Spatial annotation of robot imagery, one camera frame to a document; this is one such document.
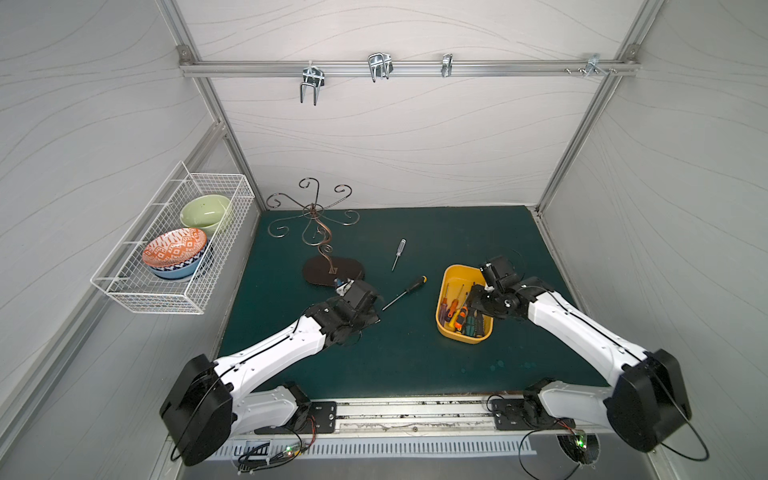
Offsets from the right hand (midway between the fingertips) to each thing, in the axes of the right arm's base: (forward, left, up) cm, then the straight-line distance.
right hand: (474, 300), depth 85 cm
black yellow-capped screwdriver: (-4, -2, -7) cm, 8 cm away
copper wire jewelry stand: (+13, +47, -7) cm, 50 cm away
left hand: (-5, +29, +1) cm, 29 cm away
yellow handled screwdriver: (-2, +5, -7) cm, 8 cm away
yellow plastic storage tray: (+11, +4, -9) cm, 14 cm away
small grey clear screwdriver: (+24, +22, -8) cm, 34 cm away
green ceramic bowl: (+8, +71, +26) cm, 76 cm away
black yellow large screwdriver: (+11, +14, -8) cm, 19 cm away
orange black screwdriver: (-2, +3, -6) cm, 7 cm away
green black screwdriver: (-5, +1, -6) cm, 8 cm away
